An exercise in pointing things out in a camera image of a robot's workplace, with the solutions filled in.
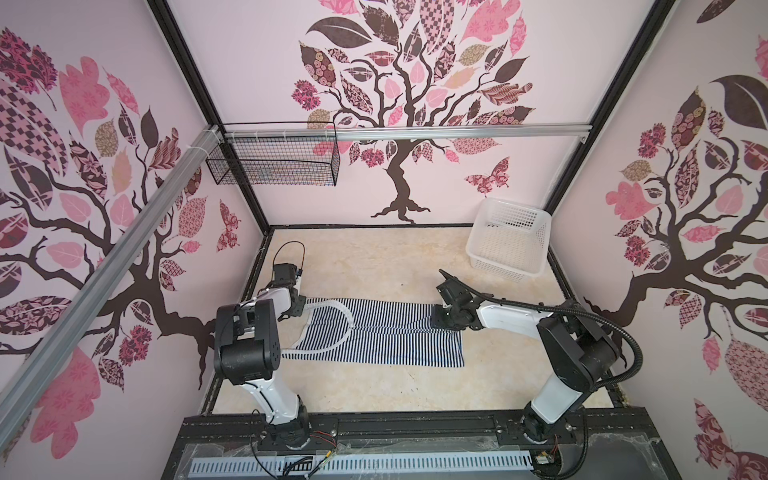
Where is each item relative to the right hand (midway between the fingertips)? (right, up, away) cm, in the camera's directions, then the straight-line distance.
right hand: (434, 317), depth 94 cm
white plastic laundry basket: (+33, +26, +21) cm, 47 cm away
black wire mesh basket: (-61, +59, +28) cm, 89 cm away
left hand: (-49, +3, +3) cm, 49 cm away
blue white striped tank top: (-15, -4, -4) cm, 16 cm away
